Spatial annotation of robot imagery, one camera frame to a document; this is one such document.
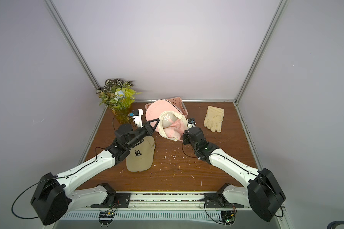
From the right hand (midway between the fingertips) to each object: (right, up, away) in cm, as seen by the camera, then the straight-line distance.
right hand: (186, 128), depth 82 cm
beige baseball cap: (-27, -18, +3) cm, 33 cm away
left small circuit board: (-42, -45, -11) cm, 62 cm away
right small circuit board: (+20, -45, -11) cm, 50 cm away
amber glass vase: (-45, +6, +21) cm, 50 cm away
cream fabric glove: (+23, +5, +25) cm, 34 cm away
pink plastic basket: (-5, +19, +31) cm, 37 cm away
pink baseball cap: (-8, +3, -1) cm, 8 cm away
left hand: (-14, +5, -11) cm, 19 cm away
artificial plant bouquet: (-45, +22, +11) cm, 52 cm away
